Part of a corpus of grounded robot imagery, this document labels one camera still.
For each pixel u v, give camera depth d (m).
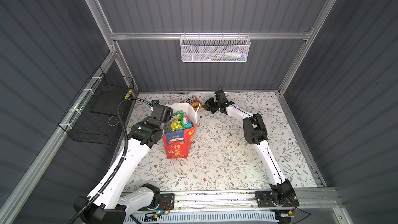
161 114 0.53
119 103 0.55
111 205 0.39
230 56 0.92
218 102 0.92
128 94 0.83
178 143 0.75
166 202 0.72
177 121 0.78
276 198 0.66
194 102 1.12
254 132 0.70
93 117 0.72
